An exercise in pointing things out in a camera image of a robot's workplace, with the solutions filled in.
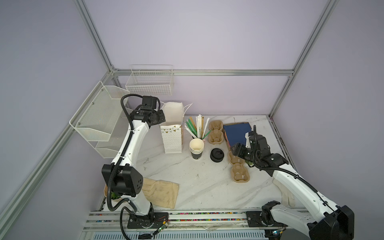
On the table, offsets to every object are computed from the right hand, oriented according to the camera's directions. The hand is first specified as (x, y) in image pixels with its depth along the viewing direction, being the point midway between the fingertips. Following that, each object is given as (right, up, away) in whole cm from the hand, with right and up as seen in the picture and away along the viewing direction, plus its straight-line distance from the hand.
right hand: (231, 149), depth 80 cm
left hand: (-40, +17, +3) cm, 44 cm away
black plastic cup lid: (-6, -6, +15) cm, 17 cm away
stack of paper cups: (-19, +1, +13) cm, 23 cm away
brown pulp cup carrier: (-5, +6, +24) cm, 26 cm away
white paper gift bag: (-32, +11, 0) cm, 34 cm away
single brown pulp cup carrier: (+7, -15, +9) cm, 19 cm away
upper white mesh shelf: (-72, +17, -4) cm, 74 cm away
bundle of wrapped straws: (-18, +11, +16) cm, 26 cm away
